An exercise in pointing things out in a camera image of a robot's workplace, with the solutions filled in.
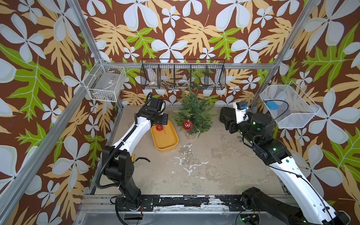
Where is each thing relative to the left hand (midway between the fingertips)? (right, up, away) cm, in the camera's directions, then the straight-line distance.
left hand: (164, 116), depth 88 cm
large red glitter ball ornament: (+14, -5, -21) cm, 25 cm away
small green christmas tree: (+17, +4, -11) cm, 21 cm away
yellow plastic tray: (+1, -16, +12) cm, 20 cm away
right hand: (+33, +1, -21) cm, 40 cm away
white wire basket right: (+75, +4, -11) cm, 76 cm away
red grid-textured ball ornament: (-5, -8, +14) cm, 17 cm away
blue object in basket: (+68, +7, -1) cm, 69 cm away
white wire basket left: (-37, +22, -2) cm, 43 cm away
